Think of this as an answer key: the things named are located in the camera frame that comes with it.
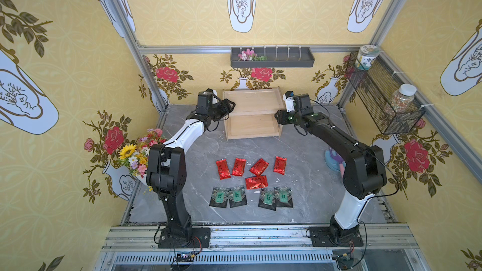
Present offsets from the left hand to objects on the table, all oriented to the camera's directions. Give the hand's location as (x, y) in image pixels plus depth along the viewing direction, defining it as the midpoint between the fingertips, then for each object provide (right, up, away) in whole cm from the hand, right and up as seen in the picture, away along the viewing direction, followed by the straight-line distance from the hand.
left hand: (225, 105), depth 93 cm
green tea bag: (+6, -42, -9) cm, 43 cm away
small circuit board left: (-14, -61, -20) cm, 66 cm away
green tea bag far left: (-1, -42, -9) cm, 43 cm away
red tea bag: (-1, -32, -1) cm, 32 cm away
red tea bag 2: (+7, -31, -1) cm, 31 cm away
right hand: (+30, -3, 0) cm, 30 cm away
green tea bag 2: (+20, -43, -10) cm, 48 cm away
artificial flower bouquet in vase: (-36, -27, -17) cm, 48 cm away
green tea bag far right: (+27, -42, -10) cm, 51 cm away
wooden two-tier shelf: (+14, -5, -4) cm, 15 cm away
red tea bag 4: (+27, -30, -1) cm, 40 cm away
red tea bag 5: (+15, -37, -6) cm, 40 cm away
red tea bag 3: (+17, -31, -1) cm, 35 cm away
